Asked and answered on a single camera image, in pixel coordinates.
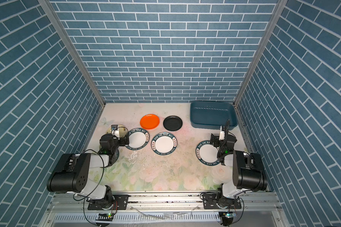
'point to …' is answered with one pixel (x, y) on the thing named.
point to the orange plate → (149, 121)
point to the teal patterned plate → (114, 157)
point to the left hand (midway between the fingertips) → (124, 132)
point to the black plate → (172, 123)
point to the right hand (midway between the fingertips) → (220, 134)
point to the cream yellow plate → (123, 131)
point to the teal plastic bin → (212, 115)
